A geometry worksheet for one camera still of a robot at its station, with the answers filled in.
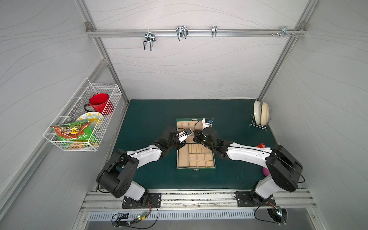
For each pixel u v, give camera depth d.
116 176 0.44
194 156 0.86
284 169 0.45
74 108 0.65
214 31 0.79
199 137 0.75
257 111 0.93
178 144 0.80
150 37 0.78
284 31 0.77
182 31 0.77
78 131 0.55
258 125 1.00
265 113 0.92
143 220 0.69
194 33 0.78
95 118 0.67
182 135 0.75
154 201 0.74
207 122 0.75
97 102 0.66
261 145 0.93
